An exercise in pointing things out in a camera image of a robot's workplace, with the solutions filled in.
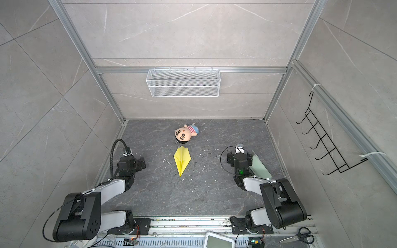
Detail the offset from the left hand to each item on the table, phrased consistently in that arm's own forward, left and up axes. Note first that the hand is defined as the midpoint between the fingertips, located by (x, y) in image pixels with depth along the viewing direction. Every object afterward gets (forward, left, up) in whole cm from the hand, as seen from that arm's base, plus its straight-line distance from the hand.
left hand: (133, 156), depth 91 cm
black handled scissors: (-42, -88, -5) cm, 98 cm away
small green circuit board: (-44, -65, -6) cm, 79 cm away
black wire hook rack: (-17, -96, +25) cm, 101 cm away
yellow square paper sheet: (0, -29, -4) cm, 30 cm away
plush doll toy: (+14, -30, +2) cm, 33 cm away
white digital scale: (-43, -45, -1) cm, 62 cm away
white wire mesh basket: (+41, -30, +23) cm, 56 cm away
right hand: (+1, -65, +2) cm, 65 cm away
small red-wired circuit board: (-42, -8, -6) cm, 43 cm away
